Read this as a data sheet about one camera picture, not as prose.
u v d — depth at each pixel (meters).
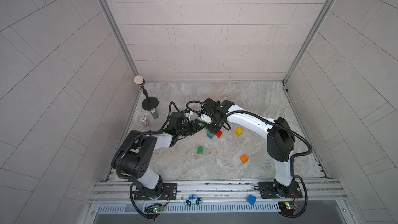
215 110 0.63
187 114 0.83
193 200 0.68
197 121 0.79
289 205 0.68
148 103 1.02
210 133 0.75
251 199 0.68
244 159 0.80
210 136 0.88
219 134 0.81
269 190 0.71
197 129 0.77
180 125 0.74
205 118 0.76
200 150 0.83
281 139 0.48
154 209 0.65
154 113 0.93
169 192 0.71
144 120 0.89
